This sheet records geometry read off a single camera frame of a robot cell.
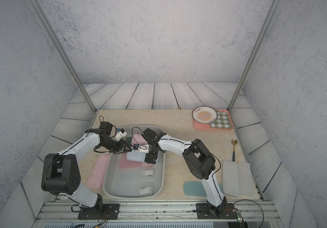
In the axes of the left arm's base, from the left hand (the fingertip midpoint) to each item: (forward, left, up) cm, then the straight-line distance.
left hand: (130, 150), depth 86 cm
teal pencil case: (-20, -37, -11) cm, 43 cm away
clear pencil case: (-19, -3, -8) cm, 21 cm away
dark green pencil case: (+9, +3, -4) cm, 10 cm away
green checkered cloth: (+28, -66, -8) cm, 72 cm away
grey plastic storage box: (-13, +11, -7) cm, 18 cm away
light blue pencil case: (-3, -5, -3) cm, 6 cm away
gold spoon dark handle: (+9, -68, -7) cm, 69 cm away
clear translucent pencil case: (-11, -3, -9) cm, 15 cm away
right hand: (0, -11, -6) cm, 13 cm away
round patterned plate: (+34, -53, -7) cm, 63 cm away
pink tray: (+25, -46, -9) cm, 53 cm away
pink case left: (-15, +19, -7) cm, 25 cm away
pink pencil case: (0, -7, +11) cm, 13 cm away
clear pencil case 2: (-16, -68, -11) cm, 71 cm away
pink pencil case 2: (-5, +4, -8) cm, 10 cm away
